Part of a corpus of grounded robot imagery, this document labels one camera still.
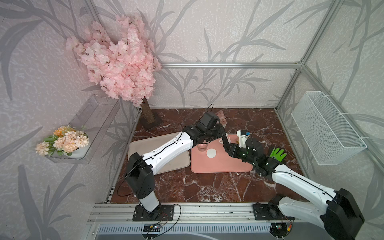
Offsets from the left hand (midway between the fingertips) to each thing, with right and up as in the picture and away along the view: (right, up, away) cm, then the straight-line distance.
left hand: (225, 132), depth 78 cm
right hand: (-1, -7, +1) cm, 7 cm away
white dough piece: (-6, -15, +17) cm, 23 cm away
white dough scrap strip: (0, -5, +1) cm, 5 cm away
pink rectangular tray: (-3, -18, +14) cm, 23 cm away
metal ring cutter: (-12, -11, +20) cm, 26 cm away
